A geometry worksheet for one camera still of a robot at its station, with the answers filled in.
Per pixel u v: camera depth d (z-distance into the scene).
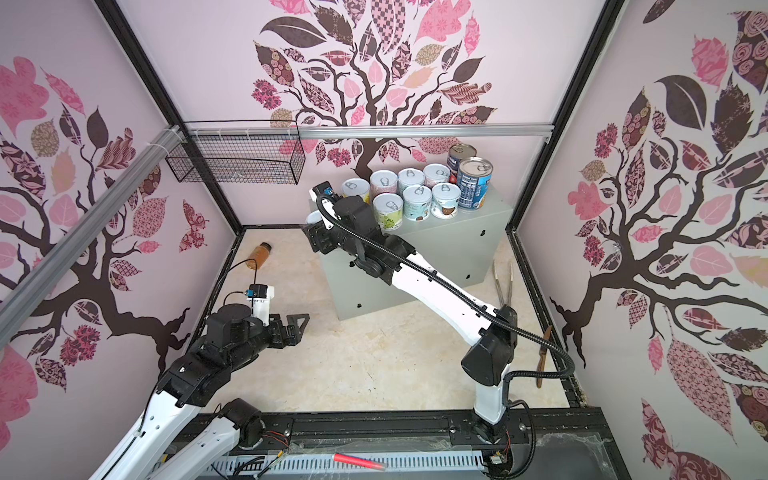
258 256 1.08
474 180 0.70
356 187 0.74
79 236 0.59
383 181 0.76
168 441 0.45
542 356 0.87
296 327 0.66
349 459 0.70
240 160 1.22
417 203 0.71
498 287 1.00
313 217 0.67
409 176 0.78
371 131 0.93
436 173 0.78
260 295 0.61
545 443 0.72
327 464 0.70
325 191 0.57
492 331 0.44
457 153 0.77
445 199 0.73
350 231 0.46
